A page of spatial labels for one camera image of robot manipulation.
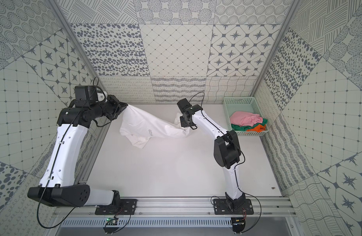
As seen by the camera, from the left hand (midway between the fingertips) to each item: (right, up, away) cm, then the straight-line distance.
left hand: (123, 99), depth 70 cm
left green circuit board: (-6, -61, +2) cm, 61 cm away
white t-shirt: (+4, -15, +12) cm, 20 cm away
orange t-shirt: (+78, -16, +23) cm, 83 cm away
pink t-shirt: (+70, -10, +30) cm, 77 cm away
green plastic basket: (+82, +2, +48) cm, 95 cm away
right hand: (+33, -13, +23) cm, 42 cm away
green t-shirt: (+67, -16, +29) cm, 74 cm away
